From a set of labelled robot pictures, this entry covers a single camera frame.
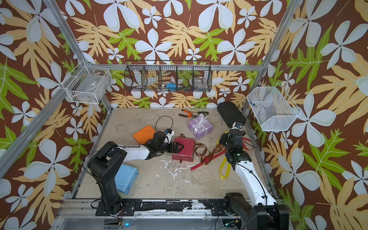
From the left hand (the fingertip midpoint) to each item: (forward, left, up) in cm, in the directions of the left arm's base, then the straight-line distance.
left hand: (180, 145), depth 93 cm
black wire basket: (+40, +9, +26) cm, 49 cm away
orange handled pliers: (+30, -8, -4) cm, 31 cm away
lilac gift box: (+12, -14, +3) cm, 19 cm away
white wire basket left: (+28, +59, +27) cm, 71 cm away
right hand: (+1, -27, +14) cm, 30 cm away
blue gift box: (-22, +30, +2) cm, 37 cm away
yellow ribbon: (-15, -31, -6) cm, 35 cm away
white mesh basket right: (+12, -56, +22) cm, 61 cm away
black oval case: (+28, -39, 0) cm, 48 cm away
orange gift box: (+9, +25, -1) cm, 27 cm away
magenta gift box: (-7, -4, +3) cm, 9 cm away
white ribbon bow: (+16, -15, +3) cm, 22 cm away
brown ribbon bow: (-2, -15, -5) cm, 16 cm away
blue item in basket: (+31, +6, +23) cm, 39 cm away
